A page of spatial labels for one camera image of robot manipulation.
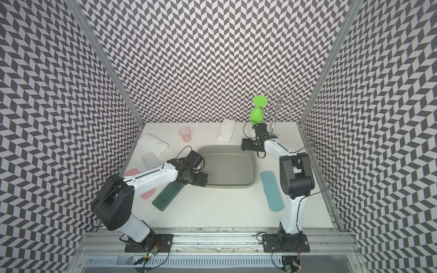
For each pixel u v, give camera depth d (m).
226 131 1.13
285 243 0.65
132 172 0.95
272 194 0.87
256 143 0.74
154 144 1.09
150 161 1.02
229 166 1.01
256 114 0.88
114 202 0.44
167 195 0.84
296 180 0.52
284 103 0.77
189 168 0.68
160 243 0.71
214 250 0.72
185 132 1.06
